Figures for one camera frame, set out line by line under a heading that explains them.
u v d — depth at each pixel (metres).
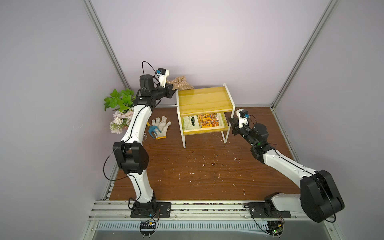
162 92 0.72
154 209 0.67
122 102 0.79
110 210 0.76
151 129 1.06
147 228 0.72
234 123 0.77
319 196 0.41
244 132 0.71
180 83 0.76
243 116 0.67
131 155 0.49
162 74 0.70
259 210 0.73
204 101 0.78
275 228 0.71
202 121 0.90
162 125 1.07
